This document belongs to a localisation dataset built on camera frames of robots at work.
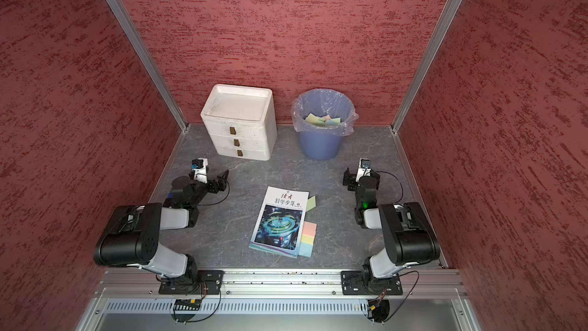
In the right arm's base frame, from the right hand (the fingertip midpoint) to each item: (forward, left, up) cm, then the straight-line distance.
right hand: (358, 171), depth 94 cm
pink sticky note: (-21, +21, -7) cm, 31 cm away
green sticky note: (-12, +20, -3) cm, 24 cm away
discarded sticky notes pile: (+24, +13, +7) cm, 28 cm away
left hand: (0, +59, +2) cm, 59 cm away
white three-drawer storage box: (+14, +48, +17) cm, 53 cm away
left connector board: (-44, +62, -8) cm, 77 cm away
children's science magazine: (-20, +33, -6) cm, 39 cm away
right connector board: (-47, +1, -8) cm, 47 cm away
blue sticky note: (-28, +23, -7) cm, 37 cm away
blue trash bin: (+13, +14, +1) cm, 19 cm away
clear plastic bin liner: (+28, +13, +15) cm, 34 cm away
